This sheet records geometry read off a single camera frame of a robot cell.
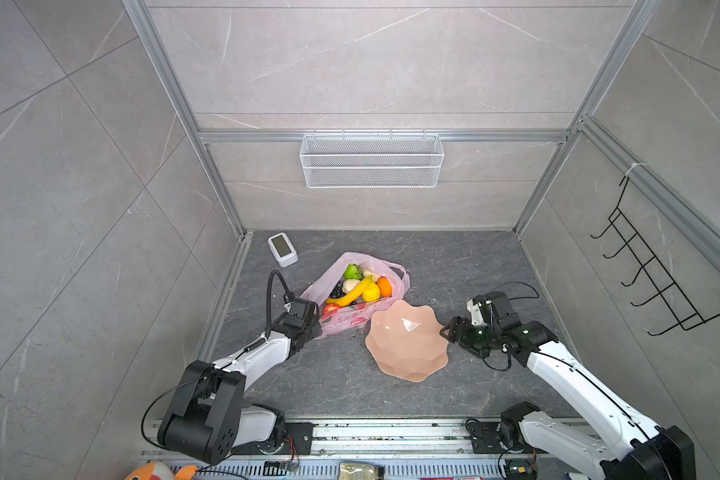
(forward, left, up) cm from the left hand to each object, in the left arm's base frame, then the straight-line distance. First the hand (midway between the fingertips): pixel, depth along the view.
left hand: (310, 319), depth 92 cm
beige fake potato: (+10, -12, +3) cm, 16 cm away
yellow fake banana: (+7, -13, +3) cm, 15 cm away
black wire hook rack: (-18, -81, +31) cm, 89 cm away
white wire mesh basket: (+45, -21, +27) cm, 56 cm away
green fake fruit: (+16, -14, +2) cm, 21 cm away
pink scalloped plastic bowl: (-7, -30, -3) cm, 31 cm away
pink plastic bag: (-1, -14, +3) cm, 14 cm away
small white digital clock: (+28, +12, +1) cm, 31 cm away
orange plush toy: (-37, +30, +3) cm, 48 cm away
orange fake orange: (+9, -24, +3) cm, 26 cm away
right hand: (-10, -40, +8) cm, 42 cm away
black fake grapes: (+10, -8, 0) cm, 13 cm away
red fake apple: (+2, -7, +2) cm, 8 cm away
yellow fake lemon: (+7, -20, +2) cm, 21 cm away
